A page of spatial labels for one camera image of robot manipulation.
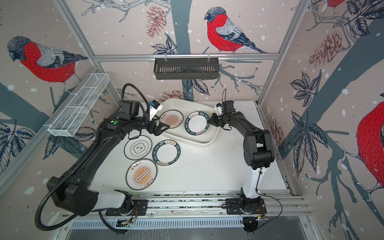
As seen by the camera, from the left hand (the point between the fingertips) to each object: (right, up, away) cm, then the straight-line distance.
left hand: (162, 121), depth 74 cm
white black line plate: (-22, -19, +21) cm, 36 cm away
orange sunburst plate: (0, +1, +36) cm, 36 cm away
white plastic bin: (+7, -10, +23) cm, 26 cm away
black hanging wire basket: (+10, +37, +32) cm, 50 cm away
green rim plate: (+18, -2, +26) cm, 31 cm away
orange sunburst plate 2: (-15, -31, +11) cm, 37 cm away
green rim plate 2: (-2, -21, +19) cm, 28 cm away
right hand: (+25, -1, +21) cm, 33 cm away
